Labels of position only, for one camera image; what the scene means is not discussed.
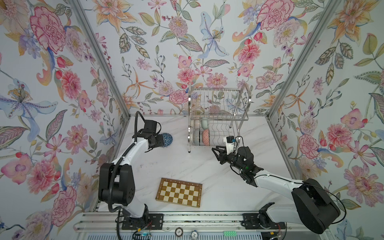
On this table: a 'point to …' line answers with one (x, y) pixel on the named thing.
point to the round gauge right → (194, 234)
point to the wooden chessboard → (181, 192)
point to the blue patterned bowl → (167, 139)
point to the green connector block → (230, 233)
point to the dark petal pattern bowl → (196, 137)
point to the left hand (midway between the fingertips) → (160, 141)
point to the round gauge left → (179, 232)
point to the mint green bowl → (204, 124)
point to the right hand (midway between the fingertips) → (214, 147)
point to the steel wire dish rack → (213, 113)
